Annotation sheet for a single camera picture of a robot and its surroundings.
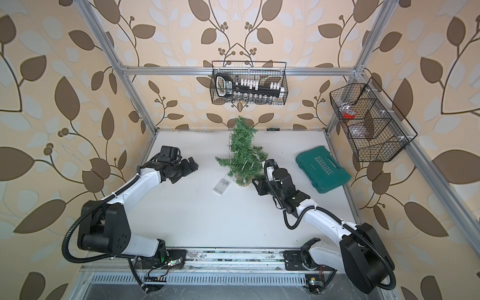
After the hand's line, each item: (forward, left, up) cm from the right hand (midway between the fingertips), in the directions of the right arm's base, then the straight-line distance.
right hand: (254, 180), depth 84 cm
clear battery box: (+4, +17, -13) cm, 22 cm away
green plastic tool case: (+9, -36, -8) cm, 38 cm away
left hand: (+8, +32, 0) cm, 33 cm away
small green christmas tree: (0, +3, +15) cm, 16 cm away
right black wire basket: (+9, -49, +21) cm, 54 cm away
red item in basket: (+20, -43, +19) cm, 51 cm away
